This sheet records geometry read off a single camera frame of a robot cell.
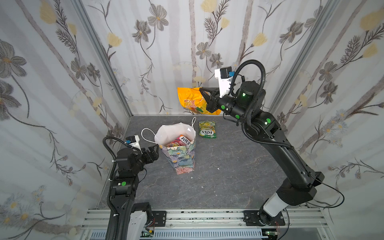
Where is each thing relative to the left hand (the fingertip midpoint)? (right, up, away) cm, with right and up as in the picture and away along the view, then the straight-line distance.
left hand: (150, 142), depth 72 cm
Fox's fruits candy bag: (+14, 0, +14) cm, 20 cm away
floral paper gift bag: (+15, -8, +6) cm, 18 cm away
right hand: (+25, +22, -22) cm, 40 cm away
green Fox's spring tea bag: (+31, +7, +35) cm, 47 cm away
